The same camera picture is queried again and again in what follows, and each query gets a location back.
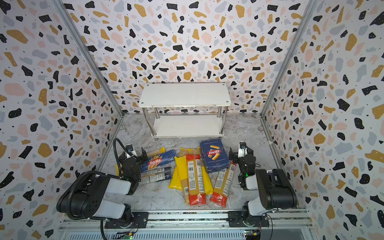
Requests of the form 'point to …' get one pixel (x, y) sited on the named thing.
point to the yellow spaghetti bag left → (161, 150)
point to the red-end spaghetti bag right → (224, 178)
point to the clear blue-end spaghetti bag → (155, 175)
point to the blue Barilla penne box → (214, 155)
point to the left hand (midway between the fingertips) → (133, 148)
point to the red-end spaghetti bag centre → (197, 195)
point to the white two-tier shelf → (153, 96)
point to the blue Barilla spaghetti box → (159, 161)
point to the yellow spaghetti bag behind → (183, 167)
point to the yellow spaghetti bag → (179, 180)
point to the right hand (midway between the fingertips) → (237, 144)
